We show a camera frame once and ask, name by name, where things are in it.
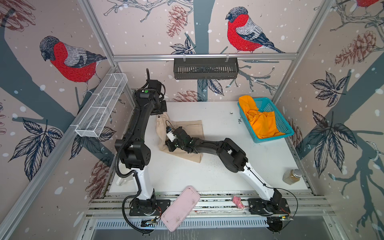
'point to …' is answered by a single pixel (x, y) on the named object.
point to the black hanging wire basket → (206, 69)
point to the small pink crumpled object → (237, 200)
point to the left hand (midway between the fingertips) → (160, 110)
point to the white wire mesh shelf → (93, 122)
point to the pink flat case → (176, 213)
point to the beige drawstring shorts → (194, 128)
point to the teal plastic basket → (265, 104)
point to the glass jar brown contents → (292, 176)
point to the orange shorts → (263, 123)
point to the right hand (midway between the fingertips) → (164, 144)
